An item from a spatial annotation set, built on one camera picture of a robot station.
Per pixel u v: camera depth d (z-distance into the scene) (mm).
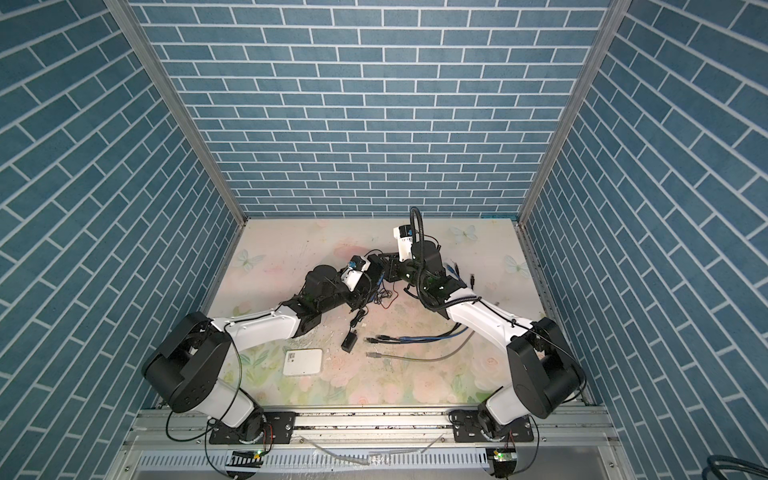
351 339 879
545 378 433
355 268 750
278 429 736
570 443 731
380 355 865
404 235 724
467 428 734
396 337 889
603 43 753
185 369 441
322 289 678
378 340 889
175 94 849
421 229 587
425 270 633
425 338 889
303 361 839
